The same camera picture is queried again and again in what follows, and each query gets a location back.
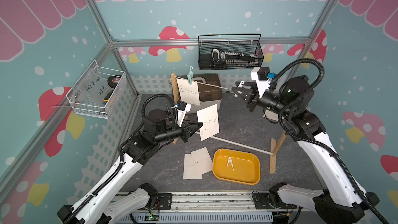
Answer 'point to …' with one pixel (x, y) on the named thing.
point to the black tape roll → (113, 81)
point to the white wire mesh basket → (94, 111)
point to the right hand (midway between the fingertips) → (235, 85)
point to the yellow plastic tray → (246, 165)
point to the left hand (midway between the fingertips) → (202, 127)
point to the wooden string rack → (272, 162)
